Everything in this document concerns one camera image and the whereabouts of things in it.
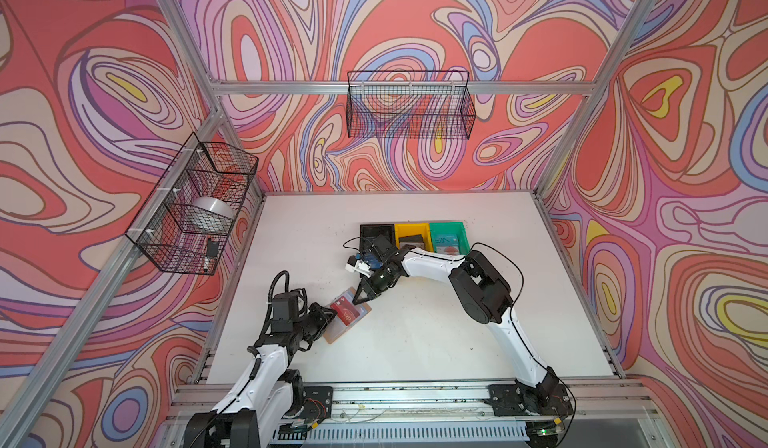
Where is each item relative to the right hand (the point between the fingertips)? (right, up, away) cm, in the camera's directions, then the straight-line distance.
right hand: (360, 305), depth 90 cm
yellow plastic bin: (+18, +21, +14) cm, 31 cm away
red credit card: (-4, -1, -2) cm, 5 cm away
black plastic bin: (+2, +22, +16) cm, 28 cm away
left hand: (-6, 0, -4) cm, 7 cm away
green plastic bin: (+30, +20, +12) cm, 38 cm away
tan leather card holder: (-6, -5, -4) cm, 9 cm away
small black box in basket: (-35, +19, -18) cm, 44 cm away
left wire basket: (-43, +25, -17) cm, 52 cm away
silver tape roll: (-35, +30, -17) cm, 49 cm away
